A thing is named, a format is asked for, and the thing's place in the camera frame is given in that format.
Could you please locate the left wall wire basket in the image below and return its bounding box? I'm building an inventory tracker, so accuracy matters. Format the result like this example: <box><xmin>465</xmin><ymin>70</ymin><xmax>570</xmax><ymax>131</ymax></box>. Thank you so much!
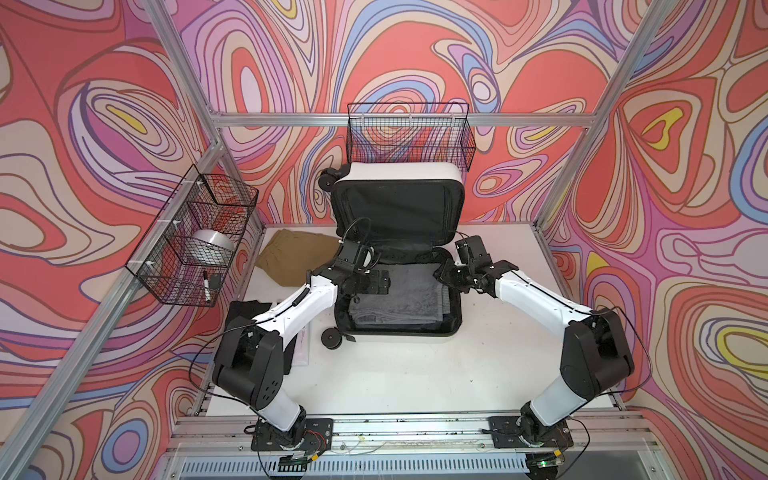
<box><xmin>125</xmin><ymin>166</ymin><xmax>258</xmax><ymax>307</ymax></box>

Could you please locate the wall wire basket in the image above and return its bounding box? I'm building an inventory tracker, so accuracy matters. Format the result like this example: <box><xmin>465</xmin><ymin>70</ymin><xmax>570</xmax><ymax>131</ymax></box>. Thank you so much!
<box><xmin>346</xmin><ymin>100</ymin><xmax>476</xmax><ymax>174</ymax></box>
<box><xmin>125</xmin><ymin>166</ymin><xmax>258</xmax><ymax>307</ymax></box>

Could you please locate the khaki folded garment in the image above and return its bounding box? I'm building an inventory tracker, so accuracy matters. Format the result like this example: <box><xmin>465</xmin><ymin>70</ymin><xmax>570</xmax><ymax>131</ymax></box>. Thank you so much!
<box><xmin>256</xmin><ymin>229</ymin><xmax>339</xmax><ymax>287</ymax></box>

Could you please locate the back wall wire basket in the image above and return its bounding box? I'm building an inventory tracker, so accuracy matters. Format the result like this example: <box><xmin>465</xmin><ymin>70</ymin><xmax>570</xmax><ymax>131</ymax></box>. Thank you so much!
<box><xmin>346</xmin><ymin>100</ymin><xmax>476</xmax><ymax>174</ymax></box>

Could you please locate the black garment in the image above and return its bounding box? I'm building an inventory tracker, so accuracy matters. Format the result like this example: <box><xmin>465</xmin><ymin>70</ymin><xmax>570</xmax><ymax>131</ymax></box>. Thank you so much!
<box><xmin>224</xmin><ymin>300</ymin><xmax>303</xmax><ymax>375</ymax></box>

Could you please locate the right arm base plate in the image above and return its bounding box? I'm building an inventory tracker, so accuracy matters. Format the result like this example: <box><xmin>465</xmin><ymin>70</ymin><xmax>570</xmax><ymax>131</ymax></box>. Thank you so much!
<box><xmin>482</xmin><ymin>415</ymin><xmax>574</xmax><ymax>450</ymax></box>

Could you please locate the black marker pen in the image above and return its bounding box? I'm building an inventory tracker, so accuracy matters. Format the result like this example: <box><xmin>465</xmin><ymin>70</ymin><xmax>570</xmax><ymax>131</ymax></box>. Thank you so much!
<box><xmin>202</xmin><ymin>270</ymin><xmax>212</xmax><ymax>304</ymax></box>

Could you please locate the green circuit board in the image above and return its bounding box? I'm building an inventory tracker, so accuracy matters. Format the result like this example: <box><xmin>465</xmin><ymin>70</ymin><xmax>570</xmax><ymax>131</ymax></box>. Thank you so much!
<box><xmin>278</xmin><ymin>455</ymin><xmax>319</xmax><ymax>468</ymax></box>

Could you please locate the aluminium front rail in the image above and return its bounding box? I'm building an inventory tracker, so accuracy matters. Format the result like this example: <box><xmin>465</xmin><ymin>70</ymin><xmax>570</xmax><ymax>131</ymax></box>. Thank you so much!
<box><xmin>167</xmin><ymin>410</ymin><xmax>661</xmax><ymax>457</ymax></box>

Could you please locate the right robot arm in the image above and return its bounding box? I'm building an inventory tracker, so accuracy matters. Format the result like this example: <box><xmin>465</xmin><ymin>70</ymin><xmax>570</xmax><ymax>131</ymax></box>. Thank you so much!
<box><xmin>434</xmin><ymin>235</ymin><xmax>635</xmax><ymax>447</ymax></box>

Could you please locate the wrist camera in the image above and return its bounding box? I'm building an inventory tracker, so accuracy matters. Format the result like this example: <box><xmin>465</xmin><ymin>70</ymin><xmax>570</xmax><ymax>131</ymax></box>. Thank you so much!
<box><xmin>455</xmin><ymin>235</ymin><xmax>489</xmax><ymax>264</ymax></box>
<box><xmin>354</xmin><ymin>244</ymin><xmax>374</xmax><ymax>270</ymax></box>

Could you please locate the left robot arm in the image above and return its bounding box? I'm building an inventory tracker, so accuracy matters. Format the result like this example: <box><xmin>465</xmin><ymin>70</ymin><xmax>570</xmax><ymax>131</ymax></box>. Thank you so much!
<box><xmin>211</xmin><ymin>240</ymin><xmax>389</xmax><ymax>444</ymax></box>

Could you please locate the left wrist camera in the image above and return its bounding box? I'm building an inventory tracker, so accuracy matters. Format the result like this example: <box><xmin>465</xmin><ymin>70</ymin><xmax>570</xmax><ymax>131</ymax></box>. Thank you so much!
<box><xmin>354</xmin><ymin>244</ymin><xmax>374</xmax><ymax>270</ymax></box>

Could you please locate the black and white suitcase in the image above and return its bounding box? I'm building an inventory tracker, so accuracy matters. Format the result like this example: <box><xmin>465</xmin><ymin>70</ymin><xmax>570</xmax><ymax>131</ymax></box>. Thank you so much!
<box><xmin>318</xmin><ymin>162</ymin><xmax>465</xmax><ymax>339</ymax></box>

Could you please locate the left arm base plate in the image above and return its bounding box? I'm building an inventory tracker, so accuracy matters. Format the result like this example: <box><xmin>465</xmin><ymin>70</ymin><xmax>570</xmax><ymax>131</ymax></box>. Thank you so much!
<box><xmin>244</xmin><ymin>417</ymin><xmax>334</xmax><ymax>453</ymax></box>

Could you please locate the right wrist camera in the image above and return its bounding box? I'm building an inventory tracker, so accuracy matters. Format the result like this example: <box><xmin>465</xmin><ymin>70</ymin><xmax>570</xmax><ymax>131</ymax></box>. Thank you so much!
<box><xmin>455</xmin><ymin>235</ymin><xmax>489</xmax><ymax>264</ymax></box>

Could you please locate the clear plastic bag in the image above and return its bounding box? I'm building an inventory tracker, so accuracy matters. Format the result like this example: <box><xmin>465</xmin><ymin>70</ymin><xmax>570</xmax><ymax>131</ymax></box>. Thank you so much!
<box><xmin>292</xmin><ymin>326</ymin><xmax>311</xmax><ymax>367</ymax></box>

